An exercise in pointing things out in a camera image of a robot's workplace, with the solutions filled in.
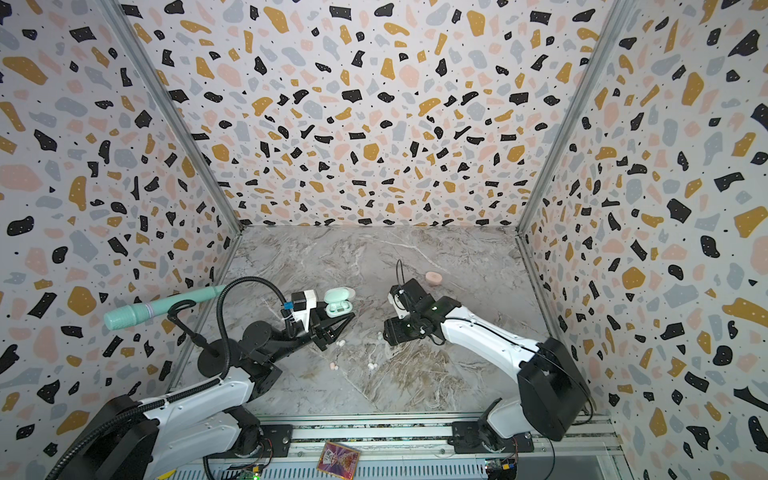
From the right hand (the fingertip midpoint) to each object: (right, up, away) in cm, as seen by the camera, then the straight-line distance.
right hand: (391, 329), depth 82 cm
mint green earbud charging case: (-12, +10, -13) cm, 20 cm away
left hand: (-8, +8, -14) cm, 18 cm away
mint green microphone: (-51, +9, -22) cm, 56 cm away
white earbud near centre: (-6, -12, +4) cm, 13 cm away
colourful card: (-12, -28, -12) cm, 32 cm away
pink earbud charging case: (+14, +12, +24) cm, 31 cm away
